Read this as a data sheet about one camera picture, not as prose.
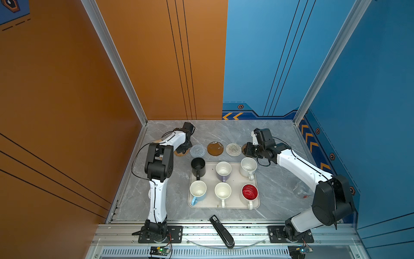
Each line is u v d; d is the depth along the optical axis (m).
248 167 0.94
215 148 1.04
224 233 0.72
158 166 0.59
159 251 0.71
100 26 0.75
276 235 0.72
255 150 0.74
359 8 0.70
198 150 1.03
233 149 1.03
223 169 0.94
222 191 0.85
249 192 0.85
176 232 0.74
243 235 0.75
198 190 0.86
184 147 0.92
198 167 0.91
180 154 1.02
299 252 0.70
